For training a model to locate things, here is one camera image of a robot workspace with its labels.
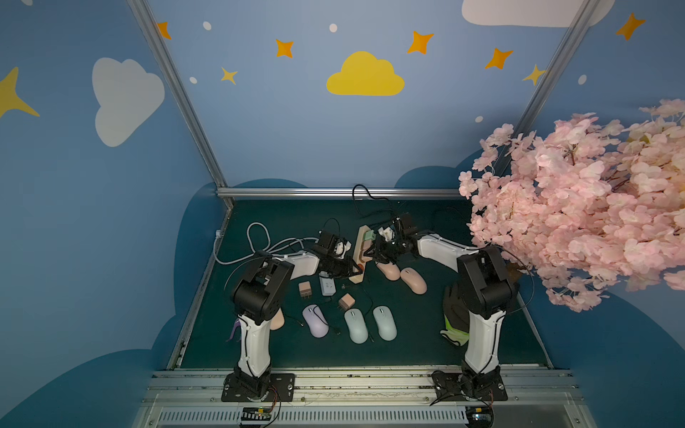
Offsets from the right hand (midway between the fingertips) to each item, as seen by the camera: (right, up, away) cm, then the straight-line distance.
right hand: (369, 252), depth 96 cm
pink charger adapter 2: (-9, -16, -7) cm, 20 cm away
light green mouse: (+4, -23, -12) cm, 26 cm away
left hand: (-4, -6, 0) cm, 7 cm away
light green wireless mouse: (-5, -23, -12) cm, 26 cm away
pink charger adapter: (-23, -13, -3) cm, 27 cm away
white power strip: (-15, -11, -4) cm, 19 cm away
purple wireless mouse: (-18, -22, -12) cm, 31 cm away
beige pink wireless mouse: (-31, -22, -10) cm, 39 cm away
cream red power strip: (-3, +1, +3) cm, 4 cm away
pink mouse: (+16, -10, -1) cm, 19 cm away
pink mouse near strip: (+8, -7, +2) cm, 11 cm away
